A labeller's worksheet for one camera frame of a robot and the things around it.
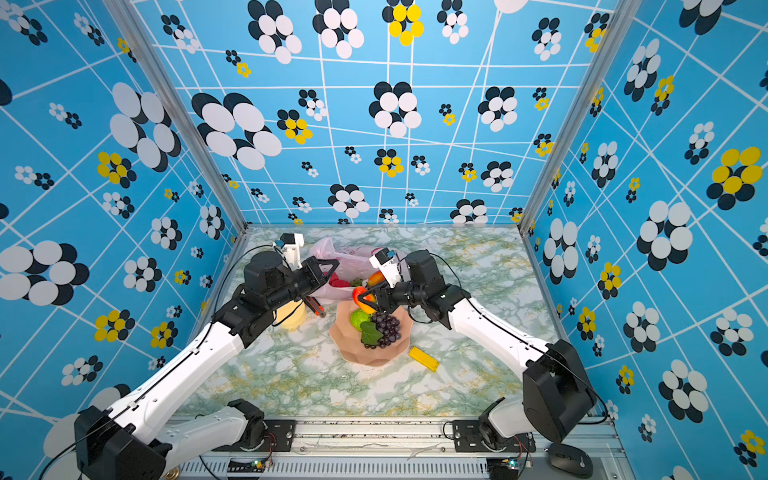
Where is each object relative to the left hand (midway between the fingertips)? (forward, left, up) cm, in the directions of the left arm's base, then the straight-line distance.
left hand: (342, 262), depth 71 cm
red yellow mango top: (+15, -6, -27) cm, 32 cm away
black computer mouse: (-37, -54, -28) cm, 71 cm away
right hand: (-3, -5, -9) cm, 11 cm away
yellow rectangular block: (-12, -22, -30) cm, 39 cm away
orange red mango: (-3, -4, -7) cm, 9 cm away
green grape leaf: (-7, -5, -25) cm, 26 cm away
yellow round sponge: (-13, +10, -2) cm, 16 cm away
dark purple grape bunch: (-5, -12, -25) cm, 28 cm away
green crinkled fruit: (-3, -2, -23) cm, 23 cm away
